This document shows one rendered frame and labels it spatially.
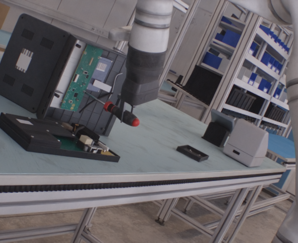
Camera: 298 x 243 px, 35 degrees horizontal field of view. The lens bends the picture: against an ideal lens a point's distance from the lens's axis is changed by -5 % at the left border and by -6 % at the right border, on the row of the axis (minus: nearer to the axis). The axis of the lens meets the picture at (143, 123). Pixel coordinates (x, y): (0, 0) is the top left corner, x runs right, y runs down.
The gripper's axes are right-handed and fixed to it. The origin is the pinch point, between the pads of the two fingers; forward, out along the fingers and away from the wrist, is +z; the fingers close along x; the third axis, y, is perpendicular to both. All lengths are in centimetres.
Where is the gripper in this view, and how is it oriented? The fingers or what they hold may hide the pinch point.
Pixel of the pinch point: (125, 120)
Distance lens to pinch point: 106.3
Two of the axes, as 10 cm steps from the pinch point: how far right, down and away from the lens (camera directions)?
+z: -1.6, 8.7, 4.7
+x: 6.8, -2.5, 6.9
